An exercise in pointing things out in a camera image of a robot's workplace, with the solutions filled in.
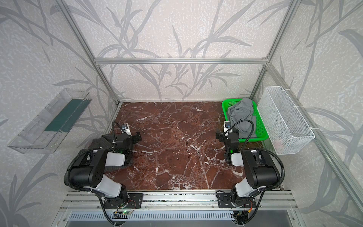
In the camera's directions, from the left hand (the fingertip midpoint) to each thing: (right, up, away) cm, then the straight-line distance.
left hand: (133, 126), depth 94 cm
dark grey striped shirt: (+6, -11, -30) cm, 33 cm away
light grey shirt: (+80, +12, +15) cm, 82 cm away
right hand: (+62, +2, -1) cm, 62 cm away
